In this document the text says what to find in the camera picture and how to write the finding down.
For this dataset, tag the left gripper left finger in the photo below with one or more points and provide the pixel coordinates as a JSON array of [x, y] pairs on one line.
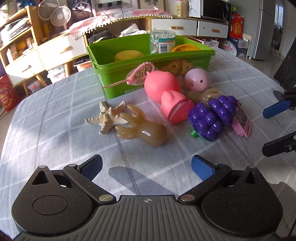
[[81, 177]]

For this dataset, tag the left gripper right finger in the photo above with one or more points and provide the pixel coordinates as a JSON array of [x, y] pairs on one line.
[[210, 174]]

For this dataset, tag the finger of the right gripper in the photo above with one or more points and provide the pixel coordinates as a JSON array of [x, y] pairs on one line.
[[276, 109], [284, 144]]

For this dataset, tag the pink rubber duck toy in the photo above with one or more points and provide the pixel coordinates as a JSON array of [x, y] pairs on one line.
[[161, 87]]

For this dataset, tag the orange toy pumpkin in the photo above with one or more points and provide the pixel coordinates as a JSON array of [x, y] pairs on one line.
[[185, 47]]

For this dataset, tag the pink card pack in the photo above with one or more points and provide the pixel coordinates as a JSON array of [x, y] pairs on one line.
[[241, 123]]

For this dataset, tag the purple toy grapes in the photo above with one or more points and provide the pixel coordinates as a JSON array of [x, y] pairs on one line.
[[208, 121]]

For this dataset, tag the grey checked tablecloth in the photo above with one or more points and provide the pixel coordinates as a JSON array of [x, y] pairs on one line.
[[49, 128]]

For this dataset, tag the silver refrigerator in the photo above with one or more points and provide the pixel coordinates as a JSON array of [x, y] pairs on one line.
[[259, 24]]

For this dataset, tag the beige starfish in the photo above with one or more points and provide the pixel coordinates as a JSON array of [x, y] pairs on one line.
[[108, 118]]

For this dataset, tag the pink egg capsule toy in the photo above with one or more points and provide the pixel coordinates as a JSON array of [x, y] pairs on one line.
[[197, 80]]

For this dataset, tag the black microwave oven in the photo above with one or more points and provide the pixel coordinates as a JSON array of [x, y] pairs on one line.
[[210, 9]]

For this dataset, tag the red gift bag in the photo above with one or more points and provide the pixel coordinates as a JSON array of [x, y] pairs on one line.
[[8, 95]]

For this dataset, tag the white drawer cabinet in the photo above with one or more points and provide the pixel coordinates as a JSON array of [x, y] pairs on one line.
[[186, 27]]

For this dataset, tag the green plastic bin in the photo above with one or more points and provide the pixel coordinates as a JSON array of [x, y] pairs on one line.
[[102, 55]]

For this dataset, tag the yellow plastic bowl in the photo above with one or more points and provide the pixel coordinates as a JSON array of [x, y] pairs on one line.
[[127, 55]]

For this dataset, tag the clear cotton swab jar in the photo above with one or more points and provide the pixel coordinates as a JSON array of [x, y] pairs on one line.
[[162, 41]]

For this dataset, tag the framed cartoon picture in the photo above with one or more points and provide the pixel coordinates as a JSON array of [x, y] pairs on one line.
[[151, 4]]

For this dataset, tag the white desk fan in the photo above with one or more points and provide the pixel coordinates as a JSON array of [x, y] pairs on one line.
[[59, 15]]

